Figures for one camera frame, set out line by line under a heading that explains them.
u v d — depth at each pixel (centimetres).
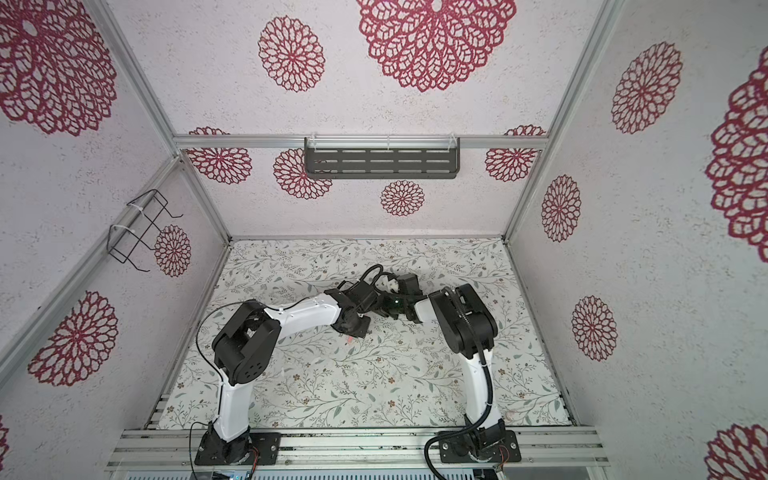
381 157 95
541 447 76
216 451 63
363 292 78
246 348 52
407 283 85
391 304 92
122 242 73
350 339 92
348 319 71
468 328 57
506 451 73
